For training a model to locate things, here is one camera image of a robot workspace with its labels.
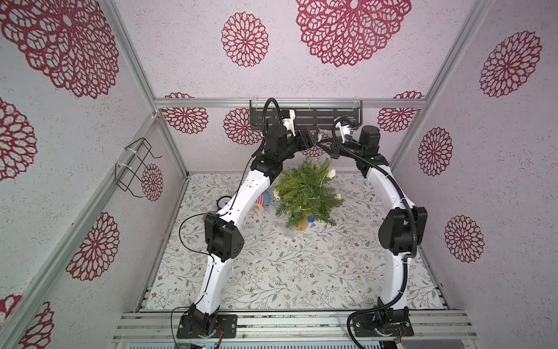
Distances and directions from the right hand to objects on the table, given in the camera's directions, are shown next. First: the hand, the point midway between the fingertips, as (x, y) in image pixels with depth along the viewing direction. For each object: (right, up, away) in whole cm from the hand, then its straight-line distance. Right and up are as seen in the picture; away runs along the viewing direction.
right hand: (317, 140), depth 83 cm
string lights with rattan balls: (+3, -14, -9) cm, 17 cm away
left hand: (-2, +2, -5) cm, 6 cm away
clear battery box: (-10, -38, +13) cm, 41 cm away
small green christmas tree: (-5, -21, -8) cm, 23 cm away
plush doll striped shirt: (-22, -24, +20) cm, 38 cm away
